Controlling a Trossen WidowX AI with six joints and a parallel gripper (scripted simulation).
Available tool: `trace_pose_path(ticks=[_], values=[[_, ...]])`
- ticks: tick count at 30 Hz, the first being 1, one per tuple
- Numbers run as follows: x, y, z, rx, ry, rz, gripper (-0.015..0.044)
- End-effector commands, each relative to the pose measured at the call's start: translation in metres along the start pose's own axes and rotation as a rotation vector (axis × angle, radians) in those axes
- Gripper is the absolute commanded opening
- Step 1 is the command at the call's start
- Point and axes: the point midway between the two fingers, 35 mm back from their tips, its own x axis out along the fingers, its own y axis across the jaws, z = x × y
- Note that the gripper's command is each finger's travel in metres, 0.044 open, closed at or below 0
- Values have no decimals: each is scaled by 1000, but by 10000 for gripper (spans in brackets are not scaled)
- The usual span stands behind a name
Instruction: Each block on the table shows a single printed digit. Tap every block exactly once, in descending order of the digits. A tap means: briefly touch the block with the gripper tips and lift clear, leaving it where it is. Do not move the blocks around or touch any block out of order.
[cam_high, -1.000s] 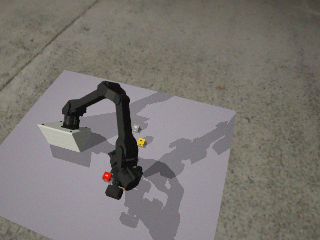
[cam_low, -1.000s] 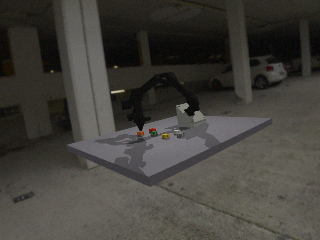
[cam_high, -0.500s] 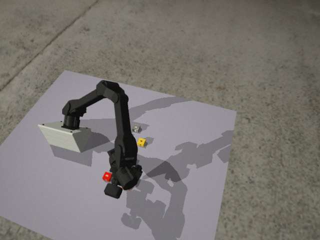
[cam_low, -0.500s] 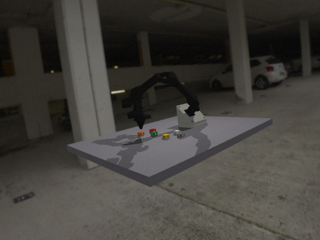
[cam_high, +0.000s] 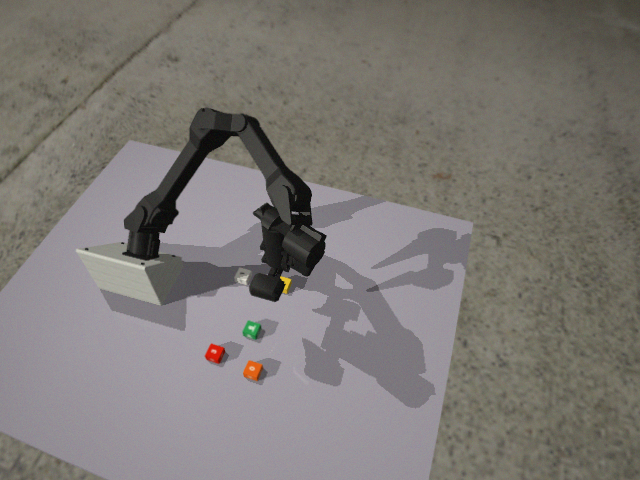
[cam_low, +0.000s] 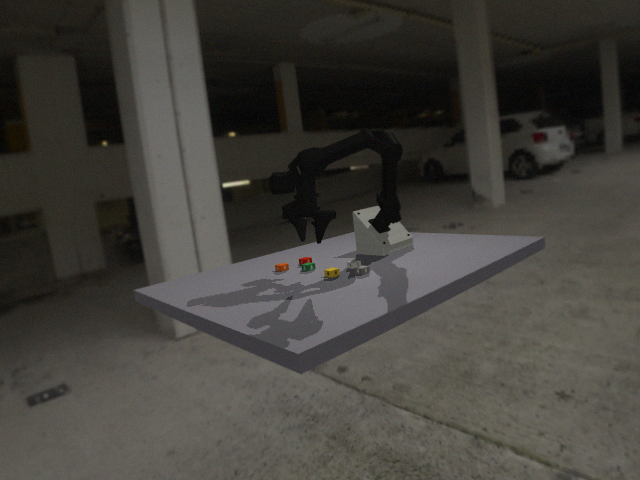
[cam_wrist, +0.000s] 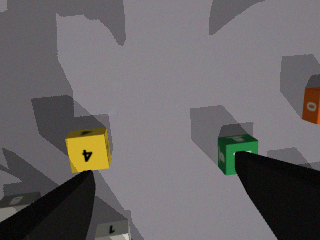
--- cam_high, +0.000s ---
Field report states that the yellow block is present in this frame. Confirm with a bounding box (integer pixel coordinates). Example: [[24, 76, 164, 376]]
[[280, 276, 292, 294]]

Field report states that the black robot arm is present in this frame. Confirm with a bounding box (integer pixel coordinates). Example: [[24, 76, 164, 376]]
[[122, 107, 327, 276]]

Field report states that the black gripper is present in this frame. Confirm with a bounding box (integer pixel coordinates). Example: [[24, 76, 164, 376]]
[[249, 241, 290, 302]]

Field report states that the orange block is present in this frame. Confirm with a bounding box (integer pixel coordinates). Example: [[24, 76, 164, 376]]
[[243, 361, 264, 381]]

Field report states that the red block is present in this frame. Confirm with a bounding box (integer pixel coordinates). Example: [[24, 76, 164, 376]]
[[205, 344, 225, 364]]

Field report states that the green block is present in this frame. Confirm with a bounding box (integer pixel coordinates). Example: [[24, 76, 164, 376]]
[[243, 321, 261, 340]]

